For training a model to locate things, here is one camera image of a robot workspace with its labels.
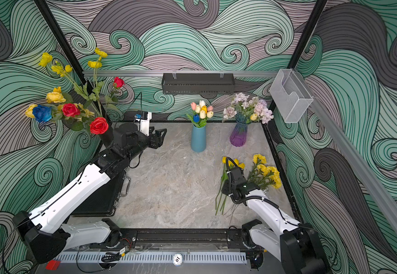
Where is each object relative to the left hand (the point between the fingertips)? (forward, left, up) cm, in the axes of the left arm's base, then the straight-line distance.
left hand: (160, 126), depth 70 cm
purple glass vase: (+16, -40, -24) cm, 49 cm away
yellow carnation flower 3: (-5, -56, -27) cm, 62 cm away
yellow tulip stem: (-20, -27, -36) cm, 49 cm away
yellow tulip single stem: (+5, -32, -34) cm, 47 cm away
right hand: (-13, -30, -32) cm, 46 cm away
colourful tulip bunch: (+13, -17, -5) cm, 22 cm away
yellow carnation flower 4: (-8, -58, -31) cm, 66 cm away
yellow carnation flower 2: (-2, -52, -31) cm, 61 cm away
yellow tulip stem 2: (-9, -31, -16) cm, 36 cm away
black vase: (+15, +38, -26) cm, 48 cm away
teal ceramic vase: (+12, -17, -23) cm, 31 cm away
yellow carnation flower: (+4, -53, -30) cm, 61 cm away
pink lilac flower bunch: (+20, -45, -7) cm, 50 cm away
